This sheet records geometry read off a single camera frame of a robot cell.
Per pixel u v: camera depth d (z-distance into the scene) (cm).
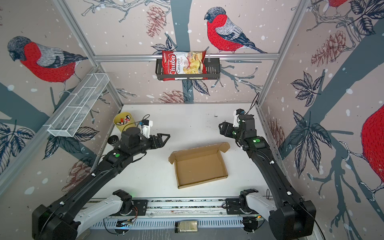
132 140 57
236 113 71
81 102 80
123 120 96
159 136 67
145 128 69
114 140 87
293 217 37
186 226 66
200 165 87
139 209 73
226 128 69
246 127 57
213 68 95
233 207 73
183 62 88
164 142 69
